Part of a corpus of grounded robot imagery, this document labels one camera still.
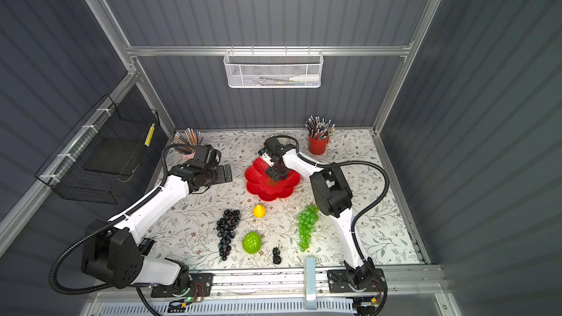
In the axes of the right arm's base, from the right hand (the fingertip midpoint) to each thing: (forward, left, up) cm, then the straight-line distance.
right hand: (279, 170), depth 102 cm
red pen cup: (+11, -18, +5) cm, 22 cm away
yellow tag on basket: (0, +49, +25) cm, 55 cm away
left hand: (-10, +23, +13) cm, 28 cm away
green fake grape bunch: (-25, -11, +2) cm, 27 cm away
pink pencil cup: (+3, +41, +8) cm, 42 cm away
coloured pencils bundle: (+11, +41, +11) cm, 44 cm away
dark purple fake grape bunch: (-29, +20, +2) cm, 35 cm away
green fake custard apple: (-34, +9, +4) cm, 35 cm away
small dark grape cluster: (-38, 0, +1) cm, 38 cm away
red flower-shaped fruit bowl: (-8, +8, -1) cm, 11 cm away
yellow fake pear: (-21, +7, +2) cm, 22 cm away
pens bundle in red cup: (+12, -18, +15) cm, 27 cm away
